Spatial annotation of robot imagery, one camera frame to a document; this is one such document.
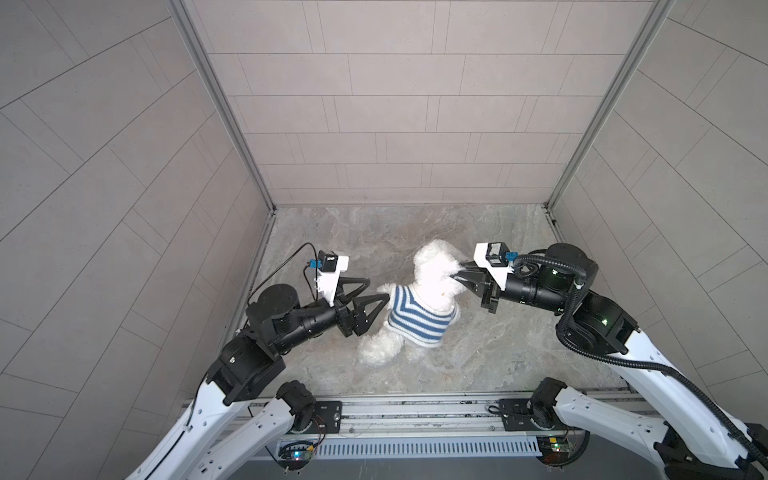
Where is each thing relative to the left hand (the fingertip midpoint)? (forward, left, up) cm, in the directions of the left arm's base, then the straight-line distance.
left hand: (384, 296), depth 55 cm
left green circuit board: (-23, +20, -31) cm, 43 cm away
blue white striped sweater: (-4, -6, -1) cm, 7 cm away
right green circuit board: (-22, -39, -34) cm, 56 cm away
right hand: (+3, -12, +4) cm, 13 cm away
